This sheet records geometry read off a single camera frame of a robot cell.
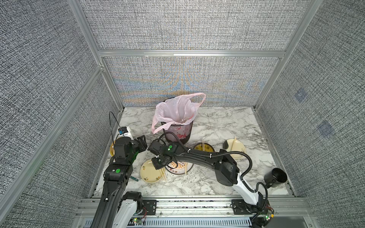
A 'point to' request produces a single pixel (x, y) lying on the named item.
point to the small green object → (134, 178)
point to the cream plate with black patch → (234, 145)
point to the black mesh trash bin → (183, 131)
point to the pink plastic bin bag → (180, 109)
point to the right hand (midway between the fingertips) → (154, 162)
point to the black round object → (274, 177)
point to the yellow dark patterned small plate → (207, 147)
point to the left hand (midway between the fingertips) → (143, 135)
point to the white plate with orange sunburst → (178, 167)
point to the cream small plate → (148, 172)
